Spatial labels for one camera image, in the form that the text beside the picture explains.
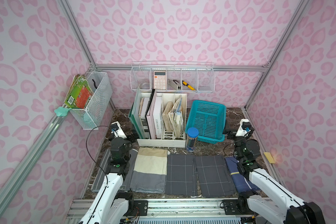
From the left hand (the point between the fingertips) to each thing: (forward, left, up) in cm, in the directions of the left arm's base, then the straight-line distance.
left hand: (123, 125), depth 76 cm
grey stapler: (+35, -28, +1) cm, 45 cm away
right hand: (+1, -60, +3) cm, 60 cm away
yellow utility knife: (+36, -35, +1) cm, 50 cm away
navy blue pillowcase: (-24, -66, -25) cm, 75 cm away
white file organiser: (+7, -24, -26) cm, 36 cm away
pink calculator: (+35, -18, +4) cm, 39 cm away
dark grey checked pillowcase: (-19, -31, -24) cm, 44 cm away
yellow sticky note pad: (-5, -92, -30) cm, 97 cm away
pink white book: (+9, -16, -3) cm, 18 cm away
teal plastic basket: (+27, -56, -27) cm, 68 cm away
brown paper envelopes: (+9, -26, -4) cm, 28 cm away
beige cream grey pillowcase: (-17, -13, -26) cm, 33 cm away
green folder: (+4, -6, +4) cm, 8 cm away
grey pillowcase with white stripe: (-27, 0, +7) cm, 28 cm away
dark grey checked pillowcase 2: (-20, -51, -25) cm, 60 cm away
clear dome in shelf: (+34, -7, 0) cm, 35 cm away
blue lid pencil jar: (-1, -38, -6) cm, 39 cm away
